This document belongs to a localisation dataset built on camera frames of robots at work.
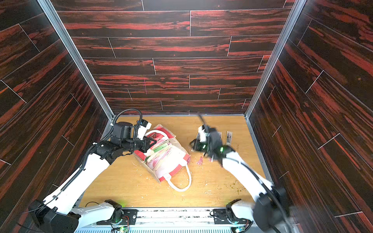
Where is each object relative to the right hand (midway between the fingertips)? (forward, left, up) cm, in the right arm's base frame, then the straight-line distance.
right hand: (192, 143), depth 81 cm
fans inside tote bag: (+2, +22, -12) cm, 25 cm away
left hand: (-4, +19, +8) cm, 21 cm away
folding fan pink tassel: (-2, -6, -18) cm, 19 cm away
